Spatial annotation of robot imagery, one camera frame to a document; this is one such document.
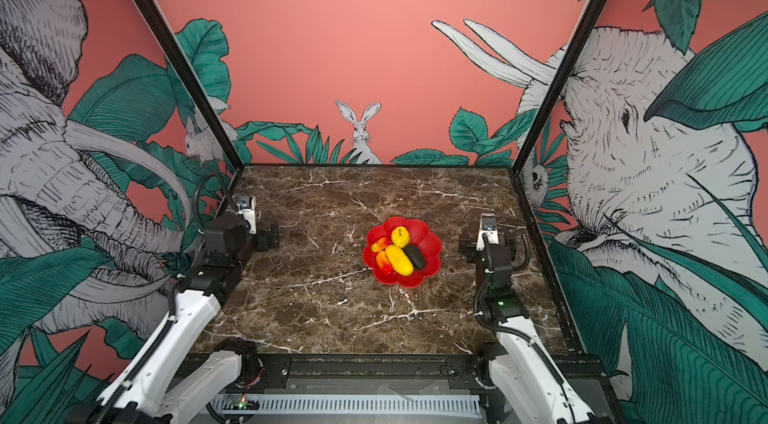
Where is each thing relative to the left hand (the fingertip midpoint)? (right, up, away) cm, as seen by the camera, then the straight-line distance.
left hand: (256, 216), depth 78 cm
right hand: (+61, -2, +1) cm, 61 cm away
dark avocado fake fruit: (+44, -13, +14) cm, 47 cm away
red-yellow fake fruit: (+34, -15, +12) cm, 39 cm away
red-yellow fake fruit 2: (+32, -10, +14) cm, 37 cm away
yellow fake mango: (+39, -15, +12) cm, 43 cm away
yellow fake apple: (+39, -7, +15) cm, 42 cm away
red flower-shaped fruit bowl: (+46, -9, +20) cm, 50 cm away
